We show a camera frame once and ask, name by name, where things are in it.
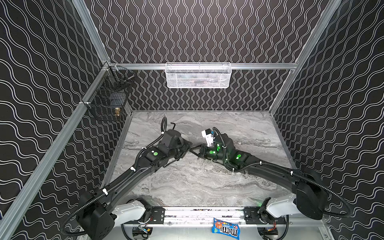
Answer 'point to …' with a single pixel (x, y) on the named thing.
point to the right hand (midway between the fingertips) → (190, 150)
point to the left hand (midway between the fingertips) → (196, 144)
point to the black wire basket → (109, 94)
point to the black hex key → (174, 125)
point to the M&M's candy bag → (229, 229)
